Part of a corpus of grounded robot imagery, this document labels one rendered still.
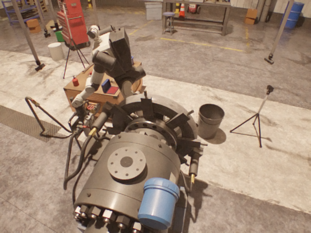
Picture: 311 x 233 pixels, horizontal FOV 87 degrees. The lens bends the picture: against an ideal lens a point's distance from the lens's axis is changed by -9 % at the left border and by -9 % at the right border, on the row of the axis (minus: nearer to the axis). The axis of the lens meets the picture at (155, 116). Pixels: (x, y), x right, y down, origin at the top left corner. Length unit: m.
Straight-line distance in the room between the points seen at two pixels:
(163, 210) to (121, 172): 0.32
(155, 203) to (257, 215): 1.44
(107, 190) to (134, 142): 0.34
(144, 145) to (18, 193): 1.63
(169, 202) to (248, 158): 1.71
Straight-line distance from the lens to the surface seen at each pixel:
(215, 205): 1.98
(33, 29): 7.73
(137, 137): 1.17
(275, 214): 2.18
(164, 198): 0.81
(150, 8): 7.50
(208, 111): 2.44
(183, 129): 1.42
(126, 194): 0.98
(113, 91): 2.36
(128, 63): 1.50
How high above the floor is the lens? 1.77
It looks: 42 degrees down
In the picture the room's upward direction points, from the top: straight up
